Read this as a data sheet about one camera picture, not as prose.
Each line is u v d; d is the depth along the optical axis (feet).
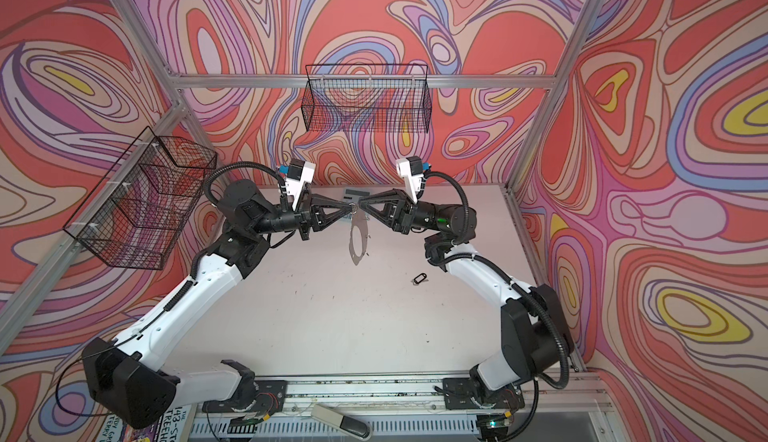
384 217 1.89
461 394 2.37
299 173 1.72
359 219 2.02
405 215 1.83
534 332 1.43
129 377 1.22
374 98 3.15
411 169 1.82
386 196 1.89
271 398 2.36
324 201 1.89
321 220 1.89
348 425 2.16
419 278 3.08
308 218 1.77
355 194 3.67
